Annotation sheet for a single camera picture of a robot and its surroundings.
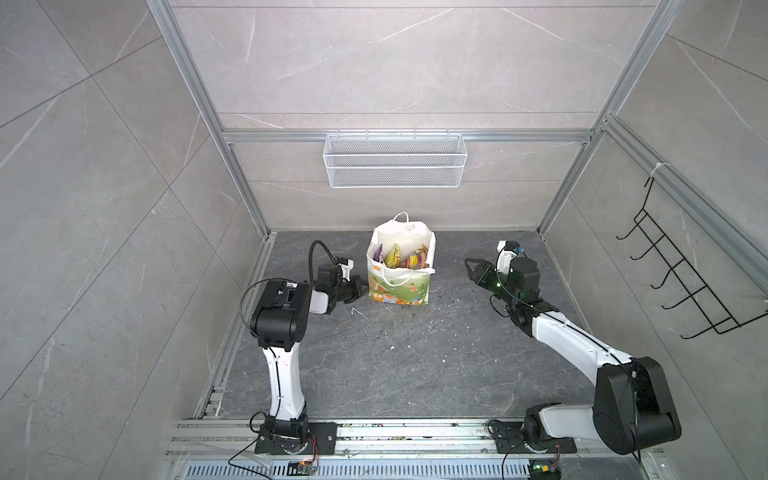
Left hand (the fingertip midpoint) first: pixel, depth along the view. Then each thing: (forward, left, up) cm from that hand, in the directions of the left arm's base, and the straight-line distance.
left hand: (374, 279), depth 101 cm
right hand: (-6, -29, +16) cm, 33 cm away
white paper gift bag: (+1, -9, +8) cm, 12 cm away
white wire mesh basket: (+31, -7, +26) cm, 41 cm away
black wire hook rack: (-21, -72, +30) cm, 80 cm away
